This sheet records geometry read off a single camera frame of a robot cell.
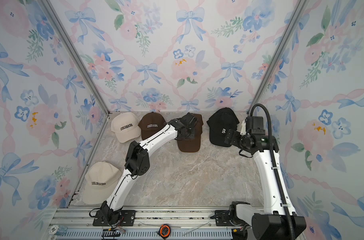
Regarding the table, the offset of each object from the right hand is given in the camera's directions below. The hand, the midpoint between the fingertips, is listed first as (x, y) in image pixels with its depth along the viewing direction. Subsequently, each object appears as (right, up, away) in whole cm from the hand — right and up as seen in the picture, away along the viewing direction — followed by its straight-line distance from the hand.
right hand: (235, 139), depth 75 cm
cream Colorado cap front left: (-71, -22, +5) cm, 74 cm away
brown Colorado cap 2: (-20, -6, +23) cm, 31 cm away
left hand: (-20, +2, +21) cm, 29 cm away
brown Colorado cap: (-49, +9, +30) cm, 58 cm away
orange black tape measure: (-35, -42, -7) cm, 55 cm away
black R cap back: (-1, +8, +29) cm, 31 cm away
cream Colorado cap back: (-66, +7, +28) cm, 72 cm away
